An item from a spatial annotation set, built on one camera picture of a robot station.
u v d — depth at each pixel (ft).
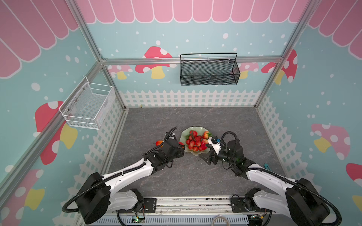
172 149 2.05
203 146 2.92
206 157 2.42
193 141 3.02
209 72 4.75
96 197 1.33
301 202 1.35
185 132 3.22
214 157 2.31
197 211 2.43
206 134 3.06
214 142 2.29
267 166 2.86
